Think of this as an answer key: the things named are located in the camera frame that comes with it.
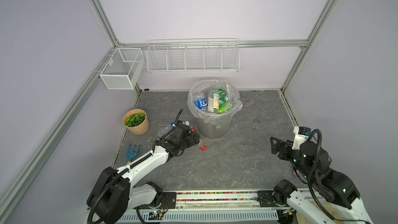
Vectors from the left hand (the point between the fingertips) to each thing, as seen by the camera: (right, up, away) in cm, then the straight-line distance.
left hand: (194, 140), depth 85 cm
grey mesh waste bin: (+13, +7, 0) cm, 15 cm away
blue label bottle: (+4, +21, -9) cm, 23 cm away
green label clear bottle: (+15, +17, -6) cm, 24 cm away
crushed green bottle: (+16, +24, +2) cm, 29 cm away
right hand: (+38, +4, -19) cm, 43 cm away
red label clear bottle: (+5, -4, +8) cm, 10 cm away
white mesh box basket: (-49, +42, +17) cm, 67 cm away
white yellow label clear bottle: (+10, +24, -6) cm, 27 cm away
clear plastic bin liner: (+5, +30, +3) cm, 31 cm away
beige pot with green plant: (-34, +10, +4) cm, 36 cm away
